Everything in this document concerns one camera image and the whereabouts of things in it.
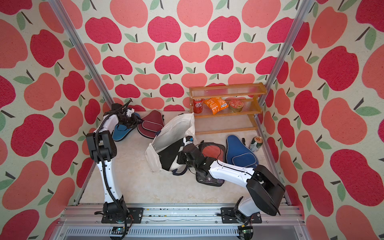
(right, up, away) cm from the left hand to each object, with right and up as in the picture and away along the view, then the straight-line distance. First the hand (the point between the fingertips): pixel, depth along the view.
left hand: (144, 122), depth 103 cm
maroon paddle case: (+6, -1, 0) cm, 6 cm away
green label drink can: (+74, -13, -13) cm, 76 cm away
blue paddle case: (+63, -20, -12) cm, 67 cm away
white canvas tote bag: (+24, -7, -12) cm, 27 cm away
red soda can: (+38, +12, -10) cm, 41 cm away
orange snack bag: (+50, +12, -5) cm, 52 cm away
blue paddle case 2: (-10, -6, -14) cm, 18 cm away
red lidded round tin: (+63, +11, -5) cm, 65 cm away
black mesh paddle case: (+48, -18, -8) cm, 52 cm away
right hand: (+26, -19, -21) cm, 38 cm away
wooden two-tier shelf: (+59, +10, 0) cm, 59 cm away
